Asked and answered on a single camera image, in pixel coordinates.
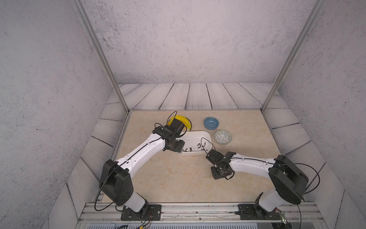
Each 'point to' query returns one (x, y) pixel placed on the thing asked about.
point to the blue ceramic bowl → (211, 123)
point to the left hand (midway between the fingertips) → (179, 147)
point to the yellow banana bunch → (182, 119)
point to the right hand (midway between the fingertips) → (218, 175)
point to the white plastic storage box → (196, 142)
